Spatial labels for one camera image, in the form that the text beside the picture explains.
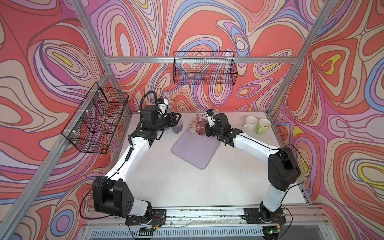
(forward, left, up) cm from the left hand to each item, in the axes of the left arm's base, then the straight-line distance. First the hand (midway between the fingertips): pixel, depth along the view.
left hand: (180, 114), depth 77 cm
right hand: (+3, -15, -14) cm, 21 cm away
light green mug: (+9, -54, -21) cm, 59 cm away
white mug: (+14, -47, -22) cm, 54 cm away
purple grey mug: (+10, +4, -24) cm, 26 cm away
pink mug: (+7, -10, -19) cm, 22 cm away
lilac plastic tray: (-4, -9, -29) cm, 31 cm away
